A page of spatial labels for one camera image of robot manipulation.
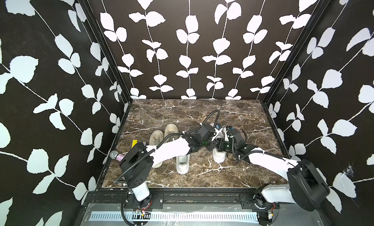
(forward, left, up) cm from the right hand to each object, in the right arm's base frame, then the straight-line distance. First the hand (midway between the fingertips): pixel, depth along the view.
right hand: (214, 140), depth 88 cm
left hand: (-1, 0, +6) cm, 6 cm away
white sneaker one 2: (-16, +19, +2) cm, 25 cm away
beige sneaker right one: (+11, +29, -4) cm, 31 cm away
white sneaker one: (-10, -2, +2) cm, 10 cm away
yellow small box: (+2, +53, -6) cm, 53 cm away
